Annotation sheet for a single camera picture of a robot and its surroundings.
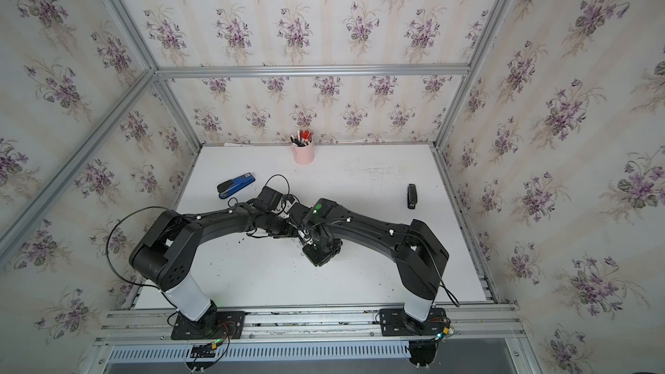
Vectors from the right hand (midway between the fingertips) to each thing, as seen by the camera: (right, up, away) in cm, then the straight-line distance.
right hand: (324, 261), depth 78 cm
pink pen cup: (-10, +34, +32) cm, 48 cm away
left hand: (-9, +3, +12) cm, 15 cm away
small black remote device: (+33, +18, +20) cm, 43 cm away
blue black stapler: (-40, +21, +23) cm, 50 cm away
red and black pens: (-10, +42, +32) cm, 54 cm away
